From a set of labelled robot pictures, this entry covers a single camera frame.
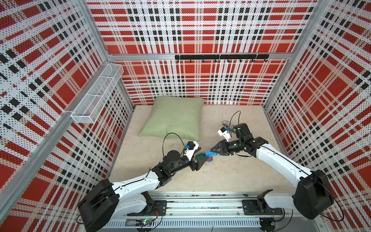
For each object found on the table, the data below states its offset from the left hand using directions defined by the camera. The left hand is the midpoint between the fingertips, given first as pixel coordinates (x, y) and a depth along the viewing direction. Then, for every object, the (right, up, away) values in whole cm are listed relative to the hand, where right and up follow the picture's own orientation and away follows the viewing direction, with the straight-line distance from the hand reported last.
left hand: (205, 152), depth 75 cm
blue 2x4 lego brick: (+2, -1, +1) cm, 2 cm away
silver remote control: (+18, +15, +29) cm, 38 cm away
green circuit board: (-31, -33, -6) cm, 45 cm away
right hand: (+5, +1, 0) cm, 5 cm away
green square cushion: (-19, +20, +20) cm, 34 cm away
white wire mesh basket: (-73, +26, +16) cm, 79 cm away
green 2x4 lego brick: (-2, -5, +13) cm, 14 cm away
